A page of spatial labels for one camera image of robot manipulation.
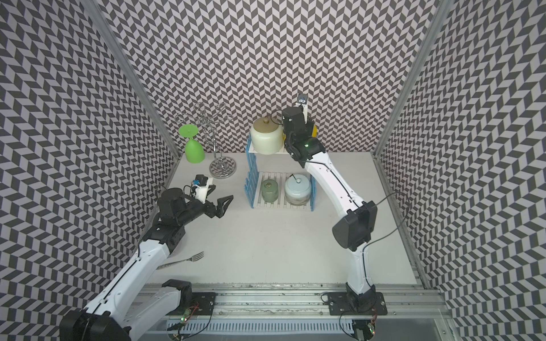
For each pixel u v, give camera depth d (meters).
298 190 0.91
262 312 0.72
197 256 0.82
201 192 0.66
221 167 1.32
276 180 1.05
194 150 0.90
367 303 0.62
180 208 0.61
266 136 0.78
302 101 0.63
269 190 0.95
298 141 0.59
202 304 0.74
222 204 0.68
